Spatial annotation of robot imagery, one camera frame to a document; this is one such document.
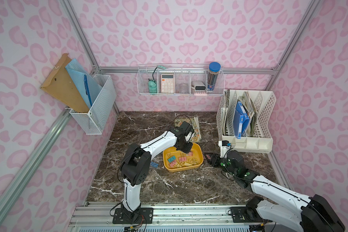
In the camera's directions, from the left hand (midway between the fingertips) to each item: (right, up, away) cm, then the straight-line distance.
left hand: (187, 146), depth 91 cm
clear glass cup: (-2, +37, +4) cm, 37 cm away
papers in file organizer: (+37, +23, -4) cm, 44 cm away
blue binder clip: (-21, -11, -1) cm, 24 cm away
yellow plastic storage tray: (-8, -9, 0) cm, 12 cm away
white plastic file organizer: (+50, +2, +4) cm, 50 cm away
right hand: (+10, -3, -10) cm, 14 cm away
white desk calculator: (-13, +41, +4) cm, 43 cm away
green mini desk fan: (-22, +39, -1) cm, 45 cm away
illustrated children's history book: (+6, +15, +21) cm, 27 cm away
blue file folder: (+31, +16, -5) cm, 36 cm away
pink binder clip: (+11, -4, -13) cm, 17 cm away
